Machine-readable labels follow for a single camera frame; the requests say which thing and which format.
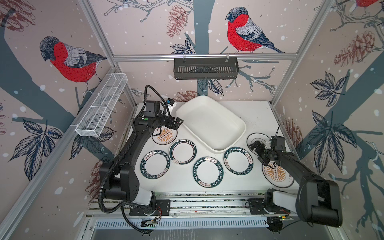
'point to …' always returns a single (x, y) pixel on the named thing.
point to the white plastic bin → (210, 122)
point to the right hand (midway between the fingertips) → (253, 151)
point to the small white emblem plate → (261, 141)
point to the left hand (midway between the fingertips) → (175, 117)
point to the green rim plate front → (208, 172)
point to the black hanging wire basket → (208, 69)
